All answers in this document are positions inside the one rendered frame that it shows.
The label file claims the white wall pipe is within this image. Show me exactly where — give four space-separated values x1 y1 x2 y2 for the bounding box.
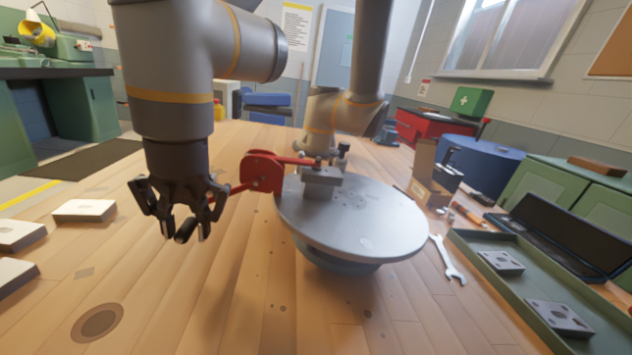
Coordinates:
402 0 437 85

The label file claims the window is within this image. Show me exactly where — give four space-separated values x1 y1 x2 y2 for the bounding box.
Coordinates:
428 0 593 83

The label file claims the blue open tool case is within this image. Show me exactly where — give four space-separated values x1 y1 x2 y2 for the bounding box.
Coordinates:
482 191 632 286

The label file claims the dark grey turntable base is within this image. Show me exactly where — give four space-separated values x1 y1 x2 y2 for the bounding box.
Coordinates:
290 233 385 277

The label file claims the brown wooden block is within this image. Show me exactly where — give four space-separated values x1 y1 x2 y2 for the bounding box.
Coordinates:
565 155 630 179

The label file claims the grey square holed plate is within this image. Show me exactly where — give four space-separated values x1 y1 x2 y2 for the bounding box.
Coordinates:
523 296 598 340
476 249 528 277

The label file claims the green lathe machine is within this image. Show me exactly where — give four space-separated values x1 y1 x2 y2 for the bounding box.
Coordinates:
0 4 123 182

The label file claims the green first aid box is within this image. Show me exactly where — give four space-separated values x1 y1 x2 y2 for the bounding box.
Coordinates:
448 85 496 120

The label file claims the blue bench vise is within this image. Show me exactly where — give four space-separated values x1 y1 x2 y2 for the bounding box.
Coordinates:
372 118 401 149

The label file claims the dark floor mat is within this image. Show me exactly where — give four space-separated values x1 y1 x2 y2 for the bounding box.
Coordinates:
19 137 145 183

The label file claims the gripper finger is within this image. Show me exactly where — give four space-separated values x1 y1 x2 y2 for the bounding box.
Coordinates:
127 174 178 241
189 177 233 243

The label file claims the cork notice board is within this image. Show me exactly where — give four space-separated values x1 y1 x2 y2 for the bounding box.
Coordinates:
583 3 632 82

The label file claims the white square plate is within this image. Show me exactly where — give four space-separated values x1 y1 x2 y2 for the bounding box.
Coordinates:
51 198 119 225
0 256 42 303
0 218 50 255

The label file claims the brown cardboard box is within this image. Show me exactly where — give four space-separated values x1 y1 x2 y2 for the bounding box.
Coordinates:
404 137 456 212

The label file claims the yellow lamp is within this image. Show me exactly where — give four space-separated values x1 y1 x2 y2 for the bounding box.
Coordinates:
16 6 59 50

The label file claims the grey fixture block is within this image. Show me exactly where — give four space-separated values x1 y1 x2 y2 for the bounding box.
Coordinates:
297 164 345 201

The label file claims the green cupboard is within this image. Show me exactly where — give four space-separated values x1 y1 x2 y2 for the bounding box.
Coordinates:
495 153 632 296

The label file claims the black boxy device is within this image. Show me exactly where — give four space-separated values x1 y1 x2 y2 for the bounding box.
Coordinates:
432 144 466 195

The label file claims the grey round turntable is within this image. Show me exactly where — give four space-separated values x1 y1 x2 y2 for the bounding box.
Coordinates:
274 169 431 266

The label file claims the silver open-end wrench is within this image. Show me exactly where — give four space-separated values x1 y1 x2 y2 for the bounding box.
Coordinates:
428 231 468 288

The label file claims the red tool chest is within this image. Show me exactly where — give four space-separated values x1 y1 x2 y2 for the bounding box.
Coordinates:
393 105 481 150

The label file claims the grey blue door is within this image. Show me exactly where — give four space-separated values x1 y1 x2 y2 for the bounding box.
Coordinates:
311 3 357 91

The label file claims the green tray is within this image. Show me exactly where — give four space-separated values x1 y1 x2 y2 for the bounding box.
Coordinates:
446 227 632 355

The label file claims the orange handled screwdriver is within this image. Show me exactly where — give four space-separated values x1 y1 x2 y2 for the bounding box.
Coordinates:
449 199 491 231

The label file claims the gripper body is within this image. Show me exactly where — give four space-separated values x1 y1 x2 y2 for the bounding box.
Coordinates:
141 137 213 194

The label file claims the white cabinet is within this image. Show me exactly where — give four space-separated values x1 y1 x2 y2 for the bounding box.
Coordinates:
212 77 242 120

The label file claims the black plunger knob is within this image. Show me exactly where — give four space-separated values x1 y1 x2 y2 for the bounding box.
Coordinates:
331 141 352 174

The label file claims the red toggle clamp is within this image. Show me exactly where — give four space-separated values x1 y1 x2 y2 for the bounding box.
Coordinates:
173 148 328 246

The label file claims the blue round drum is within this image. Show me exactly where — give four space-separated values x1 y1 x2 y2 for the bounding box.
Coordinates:
434 132 529 202

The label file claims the blue machine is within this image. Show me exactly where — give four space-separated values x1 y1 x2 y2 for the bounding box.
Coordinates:
231 85 294 127

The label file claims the white yellow wall poster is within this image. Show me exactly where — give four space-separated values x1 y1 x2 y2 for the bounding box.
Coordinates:
280 0 315 55

